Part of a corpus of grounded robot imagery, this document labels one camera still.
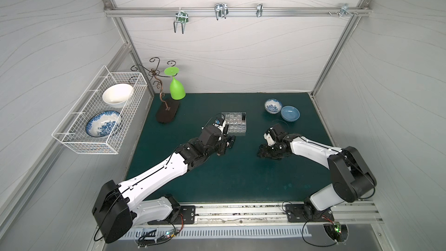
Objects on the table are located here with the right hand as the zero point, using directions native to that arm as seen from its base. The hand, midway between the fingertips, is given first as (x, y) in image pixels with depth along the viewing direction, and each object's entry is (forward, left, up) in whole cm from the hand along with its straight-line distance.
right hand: (263, 153), depth 91 cm
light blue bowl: (+29, -20, -1) cm, 35 cm away
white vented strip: (-37, +53, -1) cm, 65 cm away
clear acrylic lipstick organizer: (+20, +14, +1) cm, 25 cm away
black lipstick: (+20, +10, +6) cm, 23 cm away
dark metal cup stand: (+23, +60, +1) cm, 65 cm away
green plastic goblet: (+25, +48, +21) cm, 58 cm away
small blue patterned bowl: (+34, -9, 0) cm, 35 cm away
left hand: (-1, +19, +17) cm, 26 cm away
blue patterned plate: (-6, +66, +33) cm, 74 cm away
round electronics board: (-32, -29, -4) cm, 44 cm away
